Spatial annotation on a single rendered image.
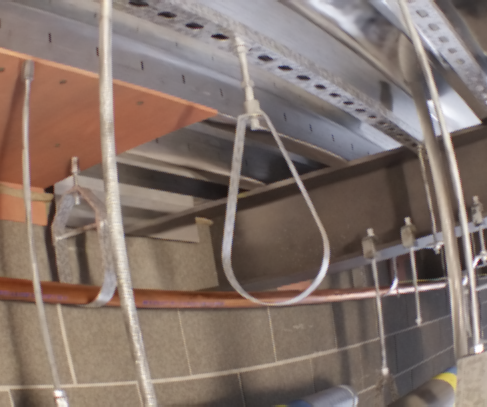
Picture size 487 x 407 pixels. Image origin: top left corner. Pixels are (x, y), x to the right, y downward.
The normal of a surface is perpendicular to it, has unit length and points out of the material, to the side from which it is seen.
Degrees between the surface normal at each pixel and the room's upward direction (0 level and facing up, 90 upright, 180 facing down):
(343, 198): 90
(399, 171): 90
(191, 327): 90
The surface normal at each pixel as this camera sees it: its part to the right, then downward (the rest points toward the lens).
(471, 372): -0.47, -0.62
